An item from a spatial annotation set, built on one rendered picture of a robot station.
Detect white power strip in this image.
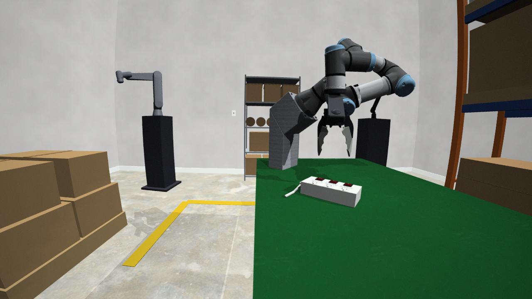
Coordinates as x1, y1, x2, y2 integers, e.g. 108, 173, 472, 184
285, 176, 362, 208

